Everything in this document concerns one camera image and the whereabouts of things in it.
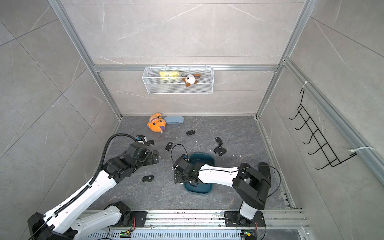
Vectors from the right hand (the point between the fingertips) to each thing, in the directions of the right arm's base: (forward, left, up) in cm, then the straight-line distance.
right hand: (180, 177), depth 85 cm
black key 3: (0, +19, -2) cm, 19 cm away
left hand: (+8, +14, +16) cm, 23 cm away
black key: (+34, -5, -1) cm, 34 cm away
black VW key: (+23, +9, -2) cm, 25 cm away
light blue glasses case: (+46, +7, 0) cm, 46 cm away
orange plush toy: (+37, +18, +6) cm, 42 cm away
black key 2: (+27, -25, -3) cm, 37 cm away
